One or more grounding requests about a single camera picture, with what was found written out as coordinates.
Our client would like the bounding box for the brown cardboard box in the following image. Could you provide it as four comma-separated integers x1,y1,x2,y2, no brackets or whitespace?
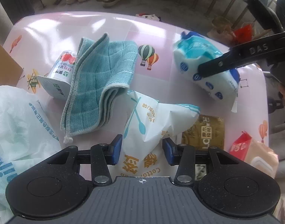
0,39,24,88

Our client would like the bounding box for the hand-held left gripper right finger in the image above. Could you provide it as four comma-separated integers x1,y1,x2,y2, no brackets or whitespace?
161,138,245,187

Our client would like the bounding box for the red plastic bag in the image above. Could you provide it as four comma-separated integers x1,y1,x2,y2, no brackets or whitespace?
233,23,253,41

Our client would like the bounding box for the blue and white soft packet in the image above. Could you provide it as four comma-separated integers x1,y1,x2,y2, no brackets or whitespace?
173,31,241,112

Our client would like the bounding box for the pale green tied plastic bag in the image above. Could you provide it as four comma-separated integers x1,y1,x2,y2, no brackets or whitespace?
0,85,63,220

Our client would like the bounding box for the orange wet wipes pack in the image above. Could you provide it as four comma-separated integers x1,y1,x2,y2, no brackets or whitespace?
229,131,279,180

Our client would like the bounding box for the brown bundle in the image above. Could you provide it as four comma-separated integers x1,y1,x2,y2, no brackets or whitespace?
212,16,231,34

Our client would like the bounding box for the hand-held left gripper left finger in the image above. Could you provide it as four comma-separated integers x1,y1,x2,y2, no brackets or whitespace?
41,134,123,187

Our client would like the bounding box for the red white cartoon cushion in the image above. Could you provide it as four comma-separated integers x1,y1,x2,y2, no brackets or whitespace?
135,13,161,23

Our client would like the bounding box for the gold packet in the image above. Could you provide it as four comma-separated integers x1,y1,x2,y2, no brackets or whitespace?
181,114,225,180

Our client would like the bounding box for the teal checked towel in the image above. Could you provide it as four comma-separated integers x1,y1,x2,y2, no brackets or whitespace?
60,33,139,137

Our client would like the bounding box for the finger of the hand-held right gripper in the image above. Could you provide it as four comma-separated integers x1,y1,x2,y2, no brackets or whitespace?
197,49,247,78

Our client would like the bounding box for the black exercise equipment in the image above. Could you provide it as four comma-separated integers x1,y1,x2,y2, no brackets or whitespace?
246,0,285,34

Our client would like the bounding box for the white cotton swab bag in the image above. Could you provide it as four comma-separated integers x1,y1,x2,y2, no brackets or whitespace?
117,90,201,176

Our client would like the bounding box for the white yogurt cup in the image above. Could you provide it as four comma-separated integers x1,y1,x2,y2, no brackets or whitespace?
37,50,77,99

